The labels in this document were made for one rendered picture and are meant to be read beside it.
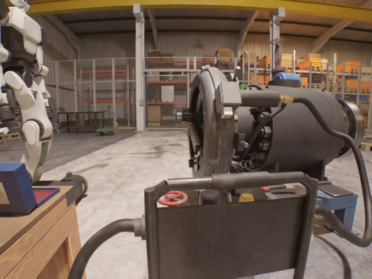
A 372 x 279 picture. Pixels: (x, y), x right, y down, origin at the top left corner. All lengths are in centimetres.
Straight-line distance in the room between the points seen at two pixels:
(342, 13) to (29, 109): 1176
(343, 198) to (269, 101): 74
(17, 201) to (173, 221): 34
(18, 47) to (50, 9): 952
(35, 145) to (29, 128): 11
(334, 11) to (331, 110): 1037
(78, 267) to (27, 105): 120
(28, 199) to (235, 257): 49
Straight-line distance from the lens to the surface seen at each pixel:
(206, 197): 45
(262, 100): 89
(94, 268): 109
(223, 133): 88
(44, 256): 59
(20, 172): 52
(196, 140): 114
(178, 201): 43
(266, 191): 59
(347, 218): 145
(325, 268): 118
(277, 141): 112
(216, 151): 91
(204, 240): 46
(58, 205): 62
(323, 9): 1133
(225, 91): 82
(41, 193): 66
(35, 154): 154
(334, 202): 133
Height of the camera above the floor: 69
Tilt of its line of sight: 7 degrees down
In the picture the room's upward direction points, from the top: straight up
